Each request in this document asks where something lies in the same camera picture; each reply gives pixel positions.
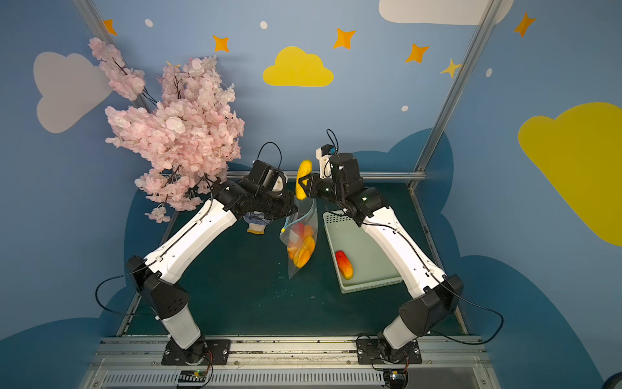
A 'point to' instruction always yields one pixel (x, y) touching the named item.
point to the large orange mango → (301, 254)
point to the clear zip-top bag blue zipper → (308, 214)
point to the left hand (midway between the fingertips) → (300, 205)
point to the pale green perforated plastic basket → (360, 262)
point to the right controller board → (395, 378)
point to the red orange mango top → (301, 230)
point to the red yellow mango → (344, 264)
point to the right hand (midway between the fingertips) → (307, 177)
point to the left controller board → (192, 376)
